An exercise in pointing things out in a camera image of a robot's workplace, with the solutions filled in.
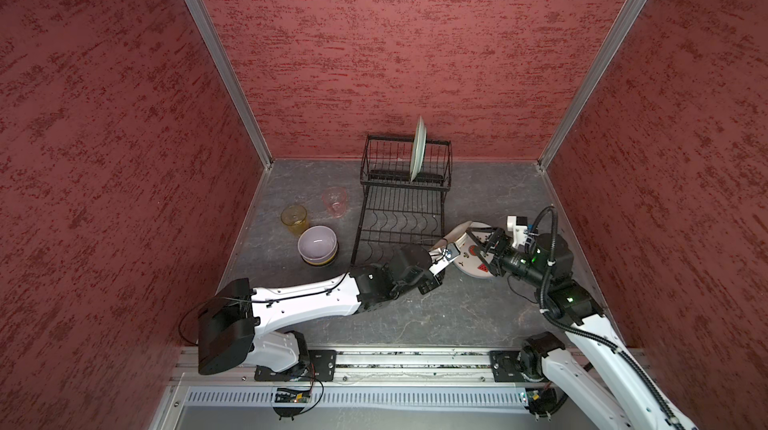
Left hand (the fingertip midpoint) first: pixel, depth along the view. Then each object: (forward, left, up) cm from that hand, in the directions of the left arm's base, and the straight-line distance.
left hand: (439, 261), depth 74 cm
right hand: (+2, -6, +5) cm, 8 cm away
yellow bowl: (+4, +33, -11) cm, 35 cm away
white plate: (-2, -9, +13) cm, 16 cm away
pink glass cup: (+30, +33, -14) cm, 47 cm away
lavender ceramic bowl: (+11, +36, -12) cm, 39 cm away
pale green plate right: (+23, +6, +17) cm, 29 cm away
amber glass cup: (+21, +45, -13) cm, 51 cm away
